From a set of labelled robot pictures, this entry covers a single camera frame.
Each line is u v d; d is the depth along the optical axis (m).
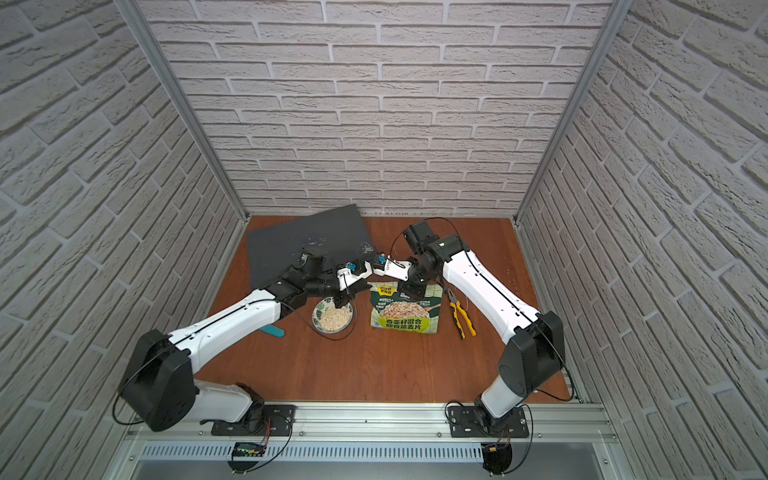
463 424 0.73
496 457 0.69
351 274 0.67
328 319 0.87
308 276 0.64
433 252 0.56
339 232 1.15
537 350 0.42
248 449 0.72
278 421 0.73
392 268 0.68
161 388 0.41
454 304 0.93
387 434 0.74
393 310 0.81
